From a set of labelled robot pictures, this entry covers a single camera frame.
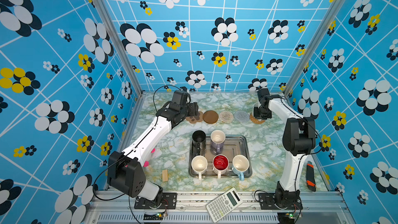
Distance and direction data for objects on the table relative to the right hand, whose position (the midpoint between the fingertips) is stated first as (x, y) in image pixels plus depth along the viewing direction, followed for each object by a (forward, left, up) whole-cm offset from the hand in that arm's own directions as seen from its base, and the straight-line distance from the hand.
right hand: (261, 116), depth 99 cm
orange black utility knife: (-38, -18, -5) cm, 42 cm away
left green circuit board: (-53, +61, -8) cm, 81 cm away
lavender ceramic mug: (-14, +29, -4) cm, 32 cm away
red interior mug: (-29, +28, -5) cm, 41 cm away
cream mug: (-30, +40, -4) cm, 50 cm away
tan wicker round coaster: (-1, +3, -4) cm, 5 cm away
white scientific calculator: (-48, +27, -5) cm, 56 cm away
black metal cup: (-16, +40, 0) cm, 43 cm away
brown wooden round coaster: (+3, +33, -5) cm, 33 cm away
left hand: (-6, +42, +18) cm, 46 cm away
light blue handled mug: (-30, +17, -4) cm, 35 cm away
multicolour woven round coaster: (+3, +23, -5) cm, 23 cm away
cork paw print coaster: (+2, +41, -5) cm, 41 cm away
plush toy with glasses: (-31, +68, -1) cm, 74 cm away
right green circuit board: (-52, -1, -7) cm, 53 cm away
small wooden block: (-36, +58, -4) cm, 68 cm away
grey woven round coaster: (+3, +12, -5) cm, 13 cm away
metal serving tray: (-18, +19, -7) cm, 27 cm away
